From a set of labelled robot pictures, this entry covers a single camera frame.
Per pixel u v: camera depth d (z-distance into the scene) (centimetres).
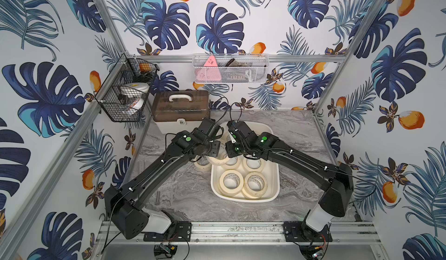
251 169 91
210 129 56
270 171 90
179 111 92
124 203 39
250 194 80
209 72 89
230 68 92
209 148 63
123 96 93
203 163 95
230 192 80
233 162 94
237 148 66
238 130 58
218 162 73
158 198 84
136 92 80
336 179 44
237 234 75
